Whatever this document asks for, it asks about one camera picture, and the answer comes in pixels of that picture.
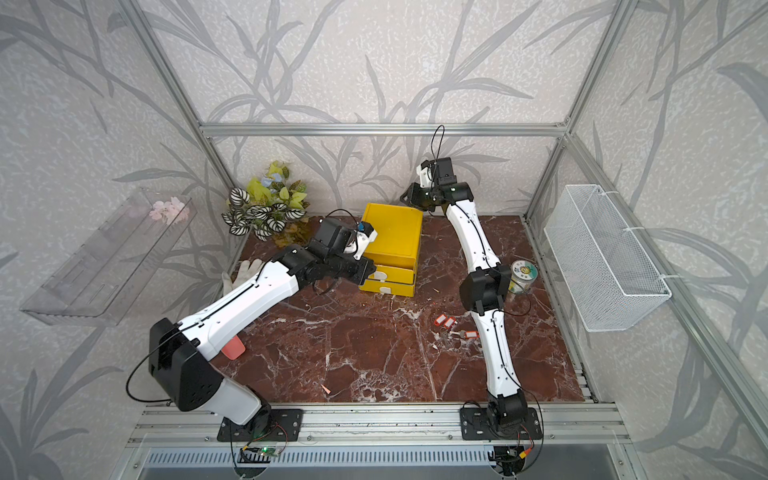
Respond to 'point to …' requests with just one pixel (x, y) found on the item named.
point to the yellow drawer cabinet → (396, 251)
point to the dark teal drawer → (389, 288)
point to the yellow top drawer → (393, 274)
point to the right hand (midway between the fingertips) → (402, 197)
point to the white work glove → (246, 272)
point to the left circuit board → (268, 451)
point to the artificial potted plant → (266, 205)
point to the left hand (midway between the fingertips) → (375, 268)
